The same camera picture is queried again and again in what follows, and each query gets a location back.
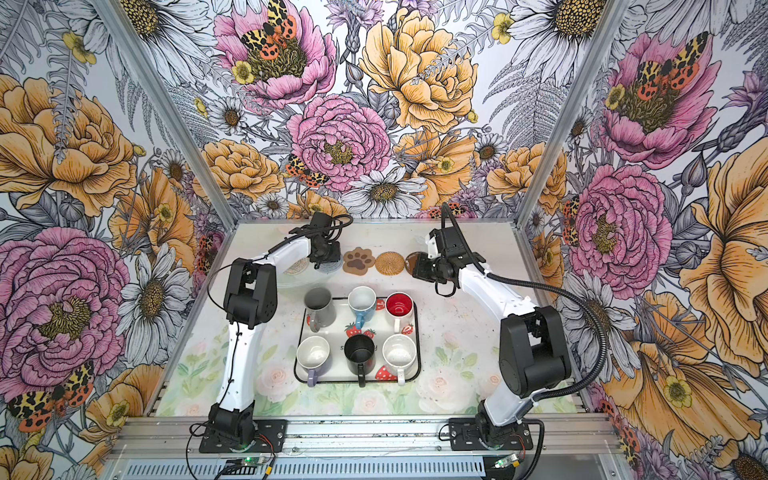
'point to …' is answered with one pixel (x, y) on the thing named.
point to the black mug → (360, 355)
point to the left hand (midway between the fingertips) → (334, 263)
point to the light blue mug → (362, 302)
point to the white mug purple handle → (312, 354)
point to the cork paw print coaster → (358, 261)
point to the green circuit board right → (511, 460)
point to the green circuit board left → (249, 461)
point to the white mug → (400, 354)
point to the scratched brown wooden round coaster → (411, 262)
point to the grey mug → (321, 311)
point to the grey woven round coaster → (330, 267)
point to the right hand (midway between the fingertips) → (414, 277)
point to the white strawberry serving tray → (379, 326)
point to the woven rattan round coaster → (389, 263)
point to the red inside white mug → (398, 305)
